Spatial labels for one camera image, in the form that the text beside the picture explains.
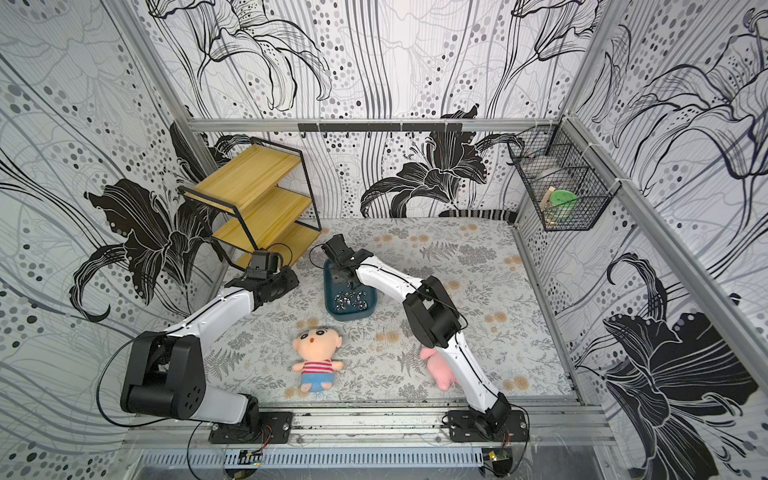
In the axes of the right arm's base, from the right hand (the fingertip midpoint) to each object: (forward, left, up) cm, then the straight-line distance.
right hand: (346, 266), depth 99 cm
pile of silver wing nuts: (-10, -2, -3) cm, 11 cm away
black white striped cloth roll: (+28, -61, -4) cm, 68 cm away
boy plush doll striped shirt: (-28, +4, +3) cm, 29 cm away
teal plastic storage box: (-16, -3, -2) cm, 17 cm away
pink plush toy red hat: (-34, -28, +1) cm, 44 cm away
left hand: (-8, +13, +4) cm, 16 cm away
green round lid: (+3, -61, +27) cm, 67 cm away
